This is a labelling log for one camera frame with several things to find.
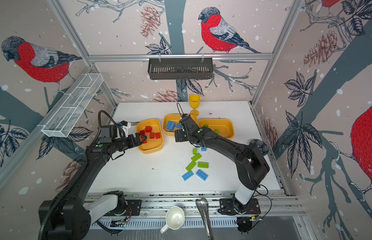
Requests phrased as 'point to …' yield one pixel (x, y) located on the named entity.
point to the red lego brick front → (152, 135)
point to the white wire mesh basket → (61, 124)
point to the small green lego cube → (195, 151)
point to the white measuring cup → (175, 218)
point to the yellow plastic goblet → (194, 101)
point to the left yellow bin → (150, 145)
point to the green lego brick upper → (196, 157)
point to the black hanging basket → (168, 68)
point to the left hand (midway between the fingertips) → (139, 138)
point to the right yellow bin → (225, 126)
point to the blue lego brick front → (187, 175)
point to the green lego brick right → (203, 164)
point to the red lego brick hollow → (158, 135)
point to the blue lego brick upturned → (170, 125)
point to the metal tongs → (203, 205)
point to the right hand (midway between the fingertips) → (179, 135)
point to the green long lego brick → (190, 166)
